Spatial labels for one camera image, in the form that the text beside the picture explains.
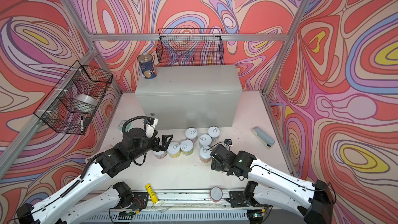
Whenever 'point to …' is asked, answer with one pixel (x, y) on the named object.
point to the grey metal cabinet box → (190, 96)
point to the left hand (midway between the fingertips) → (167, 133)
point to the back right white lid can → (214, 132)
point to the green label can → (186, 146)
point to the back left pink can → (192, 134)
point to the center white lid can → (205, 140)
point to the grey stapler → (263, 137)
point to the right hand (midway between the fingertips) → (222, 167)
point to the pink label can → (160, 154)
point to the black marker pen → (82, 124)
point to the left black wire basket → (71, 103)
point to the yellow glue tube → (152, 194)
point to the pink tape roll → (215, 194)
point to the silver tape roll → (83, 103)
